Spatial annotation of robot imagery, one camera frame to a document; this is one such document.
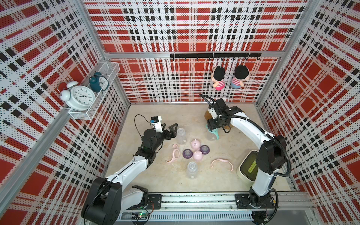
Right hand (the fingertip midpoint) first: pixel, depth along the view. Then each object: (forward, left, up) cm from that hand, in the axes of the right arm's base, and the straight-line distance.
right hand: (216, 124), depth 88 cm
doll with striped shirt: (+28, -18, +18) cm, 38 cm away
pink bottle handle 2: (-20, -3, -11) cm, 23 cm away
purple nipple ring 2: (-11, +7, -14) cm, 19 cm away
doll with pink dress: (+31, -3, +16) cm, 35 cm away
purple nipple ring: (-14, +19, -14) cm, 27 cm away
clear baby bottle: (-1, +2, -13) cm, 13 cm away
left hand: (-3, +26, +5) cm, 27 cm away
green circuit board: (-47, +43, -13) cm, 65 cm away
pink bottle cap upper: (-9, +13, -10) cm, 19 cm away
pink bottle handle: (-9, +27, -14) cm, 32 cm away
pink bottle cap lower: (-16, +12, -13) cm, 23 cm away
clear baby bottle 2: (-29, +16, -3) cm, 33 cm away
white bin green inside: (-26, -16, -9) cm, 32 cm away
